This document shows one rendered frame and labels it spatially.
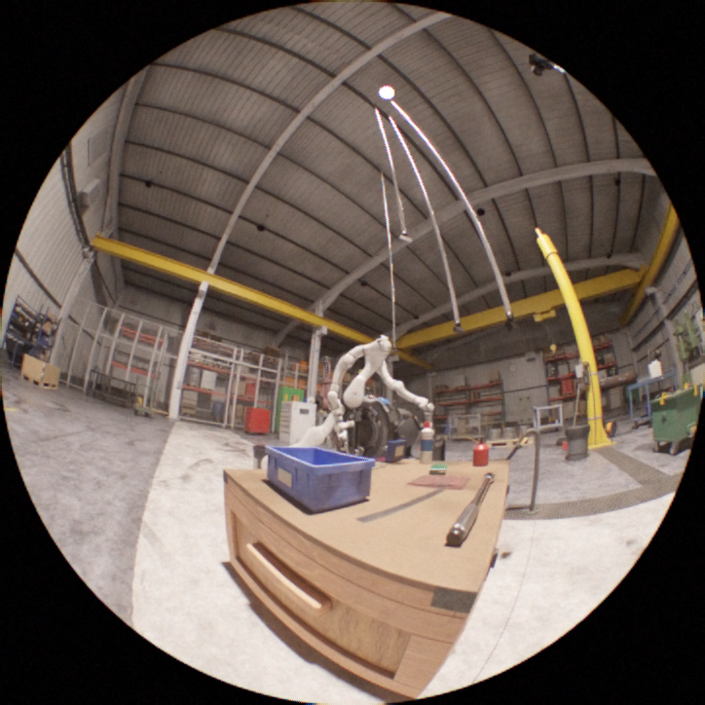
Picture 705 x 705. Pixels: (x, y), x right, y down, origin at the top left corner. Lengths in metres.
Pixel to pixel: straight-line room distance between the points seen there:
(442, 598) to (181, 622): 0.73
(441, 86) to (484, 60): 1.68
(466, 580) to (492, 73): 8.50
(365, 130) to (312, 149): 1.80
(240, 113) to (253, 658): 8.98
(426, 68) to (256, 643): 8.67
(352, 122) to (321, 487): 7.97
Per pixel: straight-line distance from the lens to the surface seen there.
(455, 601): 0.35
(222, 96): 8.62
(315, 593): 0.55
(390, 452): 1.23
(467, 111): 8.35
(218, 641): 0.83
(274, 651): 0.80
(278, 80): 8.07
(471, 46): 8.18
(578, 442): 3.32
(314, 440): 1.66
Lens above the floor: 0.69
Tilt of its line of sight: 18 degrees up
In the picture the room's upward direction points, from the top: 3 degrees clockwise
